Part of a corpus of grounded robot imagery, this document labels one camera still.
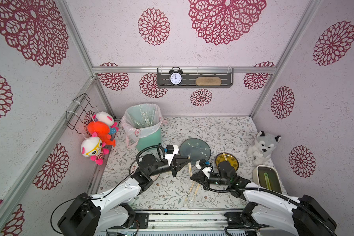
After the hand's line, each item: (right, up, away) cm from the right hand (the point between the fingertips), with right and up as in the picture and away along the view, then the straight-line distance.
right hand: (190, 175), depth 76 cm
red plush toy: (-54, +23, +15) cm, 61 cm away
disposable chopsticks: (-1, +4, -4) cm, 6 cm away
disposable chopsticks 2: (+25, +6, +21) cm, 33 cm away
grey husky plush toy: (+41, +13, +8) cm, 44 cm away
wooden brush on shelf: (+12, +54, +15) cm, 57 cm away
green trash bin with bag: (-30, +27, +22) cm, 46 cm away
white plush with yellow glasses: (-53, +14, +4) cm, 55 cm away
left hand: (-1, +9, -7) cm, 11 cm away
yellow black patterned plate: (+28, +5, +21) cm, 36 cm away
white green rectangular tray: (+44, -4, +8) cm, 45 cm away
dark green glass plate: (+8, +10, +25) cm, 28 cm away
